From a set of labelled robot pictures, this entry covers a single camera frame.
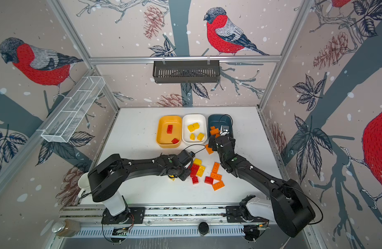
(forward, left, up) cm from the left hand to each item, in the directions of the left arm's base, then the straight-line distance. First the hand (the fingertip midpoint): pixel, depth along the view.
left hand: (189, 170), depth 87 cm
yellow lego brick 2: (+31, 0, 0) cm, 31 cm away
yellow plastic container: (+22, +18, 0) cm, 28 cm away
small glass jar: (-28, +51, +8) cm, 58 cm away
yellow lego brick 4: (+24, -1, -1) cm, 24 cm away
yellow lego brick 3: (+24, -7, -1) cm, 25 cm away
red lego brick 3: (-5, -11, 0) cm, 12 cm away
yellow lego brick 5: (0, -7, -1) cm, 7 cm away
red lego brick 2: (+20, +10, 0) cm, 23 cm away
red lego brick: (+30, +15, 0) cm, 33 cm away
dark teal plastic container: (+37, -19, 0) cm, 42 cm away
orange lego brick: (+14, -12, -1) cm, 19 cm away
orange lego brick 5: (+26, -17, +2) cm, 31 cm away
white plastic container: (+37, +1, +2) cm, 37 cm away
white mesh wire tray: (+8, +59, +29) cm, 67 cm away
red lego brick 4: (-5, -3, 0) cm, 6 cm away
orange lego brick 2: (-8, -16, -1) cm, 18 cm away
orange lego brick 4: (+2, -15, -1) cm, 16 cm away
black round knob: (-27, -7, +9) cm, 30 cm away
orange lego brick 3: (-3, -15, -1) cm, 16 cm away
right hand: (+16, -17, +13) cm, 27 cm away
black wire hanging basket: (+62, +5, +25) cm, 67 cm away
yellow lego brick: (+33, -4, 0) cm, 33 cm away
